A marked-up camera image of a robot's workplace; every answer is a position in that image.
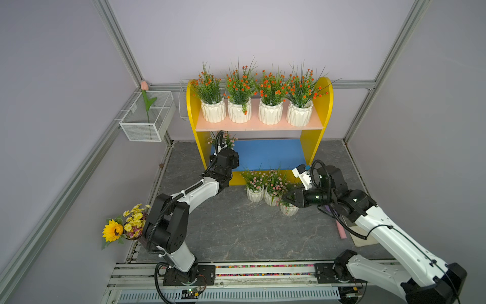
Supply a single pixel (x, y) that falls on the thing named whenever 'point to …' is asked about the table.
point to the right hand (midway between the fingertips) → (283, 196)
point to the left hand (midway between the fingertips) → (226, 153)
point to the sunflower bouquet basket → (130, 226)
